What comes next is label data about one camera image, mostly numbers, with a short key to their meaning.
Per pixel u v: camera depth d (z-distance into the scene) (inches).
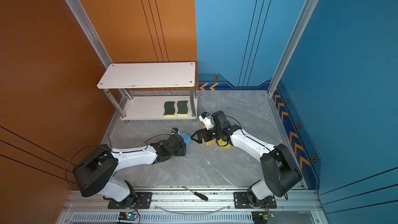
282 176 16.9
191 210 27.8
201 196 29.7
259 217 27.4
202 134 29.2
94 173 17.4
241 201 28.5
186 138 29.2
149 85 29.9
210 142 29.7
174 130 31.9
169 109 39.3
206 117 30.4
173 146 27.3
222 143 29.1
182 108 39.1
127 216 28.0
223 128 26.5
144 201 29.3
